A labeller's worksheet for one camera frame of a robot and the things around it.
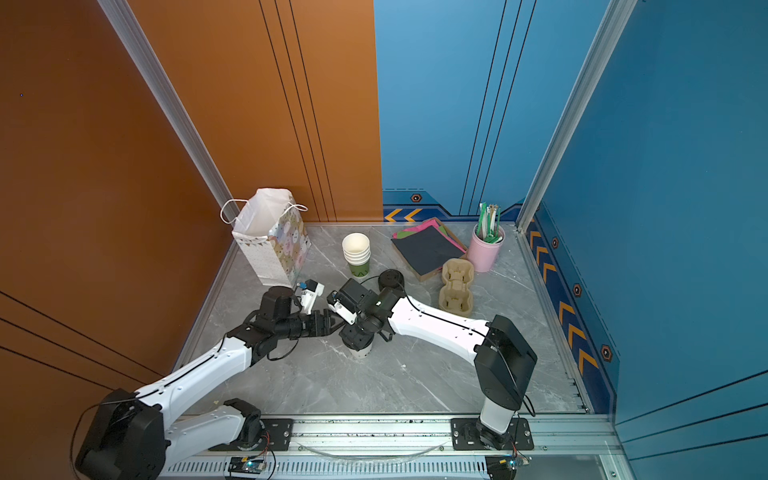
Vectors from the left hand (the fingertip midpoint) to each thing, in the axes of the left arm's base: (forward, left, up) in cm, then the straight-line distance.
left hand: (342, 318), depth 81 cm
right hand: (-3, -3, -3) cm, 5 cm away
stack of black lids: (+19, -13, -8) cm, 25 cm away
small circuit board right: (-31, -41, -13) cm, 53 cm away
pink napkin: (+45, -27, -8) cm, 53 cm away
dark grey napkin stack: (+31, -26, -7) cm, 41 cm away
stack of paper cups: (+25, -2, 0) cm, 25 cm away
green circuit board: (-31, +22, -14) cm, 41 cm away
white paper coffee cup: (-6, -5, -10) cm, 12 cm away
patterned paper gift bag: (+20, +21, +12) cm, 31 cm away
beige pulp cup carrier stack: (+12, -34, -8) cm, 37 cm away
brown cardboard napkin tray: (+39, -35, -8) cm, 53 cm away
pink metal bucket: (+27, -44, -4) cm, 52 cm away
